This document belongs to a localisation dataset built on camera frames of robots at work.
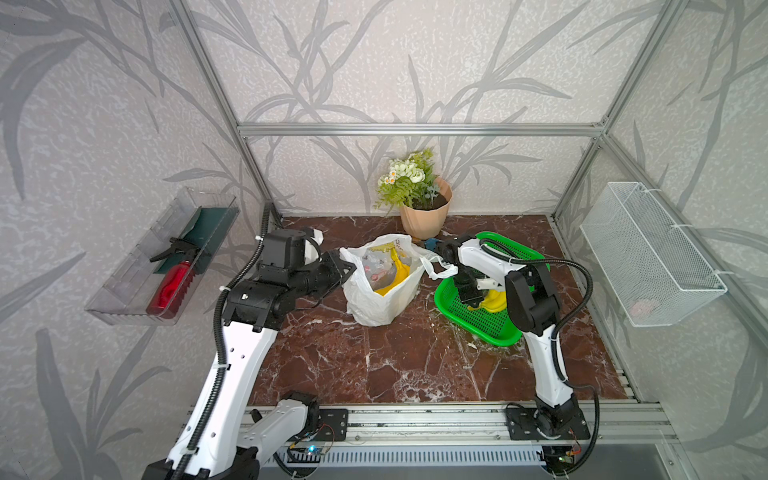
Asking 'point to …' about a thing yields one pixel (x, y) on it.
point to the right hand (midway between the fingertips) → (464, 300)
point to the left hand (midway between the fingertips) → (359, 267)
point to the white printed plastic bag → (365, 270)
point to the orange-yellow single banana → (402, 270)
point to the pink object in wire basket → (639, 309)
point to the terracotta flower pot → (422, 224)
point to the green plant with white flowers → (409, 182)
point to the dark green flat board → (204, 233)
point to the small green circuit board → (313, 450)
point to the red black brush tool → (171, 290)
